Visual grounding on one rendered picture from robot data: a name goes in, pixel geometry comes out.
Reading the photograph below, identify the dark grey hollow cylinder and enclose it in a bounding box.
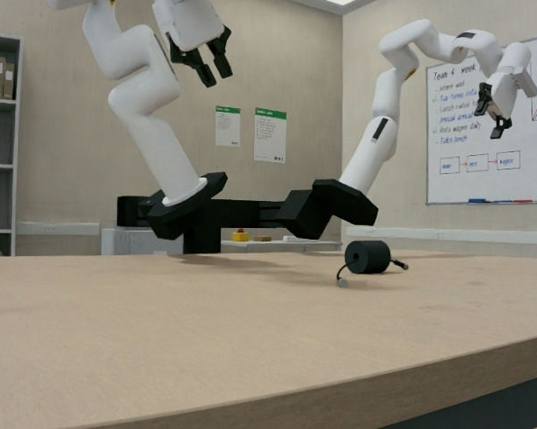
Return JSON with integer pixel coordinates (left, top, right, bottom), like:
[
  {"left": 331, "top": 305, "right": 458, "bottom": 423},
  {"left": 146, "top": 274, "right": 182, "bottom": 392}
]
[{"left": 344, "top": 241, "right": 391, "bottom": 274}]

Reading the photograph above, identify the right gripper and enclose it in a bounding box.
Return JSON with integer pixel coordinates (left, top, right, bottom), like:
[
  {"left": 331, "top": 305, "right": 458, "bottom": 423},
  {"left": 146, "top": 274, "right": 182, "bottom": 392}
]
[{"left": 152, "top": 0, "right": 233, "bottom": 88}]

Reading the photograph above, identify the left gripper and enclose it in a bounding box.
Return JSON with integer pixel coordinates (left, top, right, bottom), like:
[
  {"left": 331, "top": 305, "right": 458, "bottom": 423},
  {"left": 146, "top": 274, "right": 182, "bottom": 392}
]
[{"left": 473, "top": 72, "right": 519, "bottom": 140}]

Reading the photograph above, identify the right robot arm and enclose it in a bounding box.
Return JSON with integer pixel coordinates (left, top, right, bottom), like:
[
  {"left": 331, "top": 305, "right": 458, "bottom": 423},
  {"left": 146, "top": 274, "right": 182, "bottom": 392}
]
[{"left": 47, "top": 0, "right": 207, "bottom": 206}]

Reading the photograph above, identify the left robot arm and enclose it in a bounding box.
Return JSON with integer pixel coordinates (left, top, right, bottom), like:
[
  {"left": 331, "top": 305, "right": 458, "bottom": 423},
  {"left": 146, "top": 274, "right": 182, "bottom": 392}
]
[{"left": 339, "top": 19, "right": 537, "bottom": 196}]

